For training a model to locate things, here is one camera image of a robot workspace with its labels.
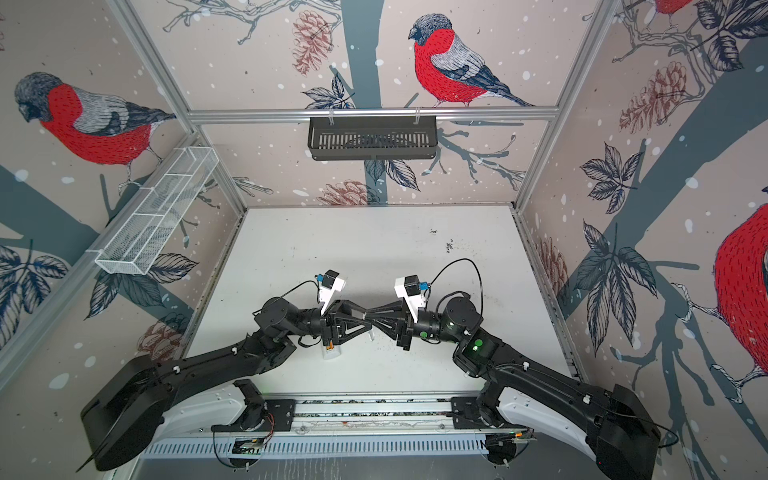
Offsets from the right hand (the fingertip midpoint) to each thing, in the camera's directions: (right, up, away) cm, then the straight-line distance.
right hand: (365, 322), depth 62 cm
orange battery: (-7, -5, -1) cm, 9 cm away
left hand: (+1, -1, -2) cm, 2 cm away
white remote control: (-12, -16, +21) cm, 29 cm away
